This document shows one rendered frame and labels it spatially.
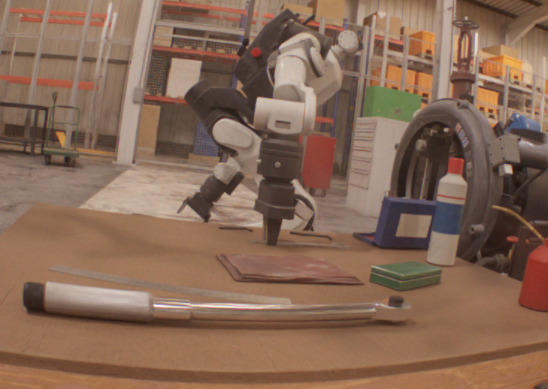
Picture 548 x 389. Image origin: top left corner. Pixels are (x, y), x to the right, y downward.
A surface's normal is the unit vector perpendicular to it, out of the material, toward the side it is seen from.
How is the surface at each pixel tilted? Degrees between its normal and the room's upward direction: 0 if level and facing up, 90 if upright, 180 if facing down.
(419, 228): 100
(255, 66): 88
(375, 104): 90
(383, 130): 90
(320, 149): 90
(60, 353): 0
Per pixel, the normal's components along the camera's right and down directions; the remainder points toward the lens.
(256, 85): -0.32, 0.11
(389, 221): 0.29, 0.26
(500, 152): -0.94, -0.11
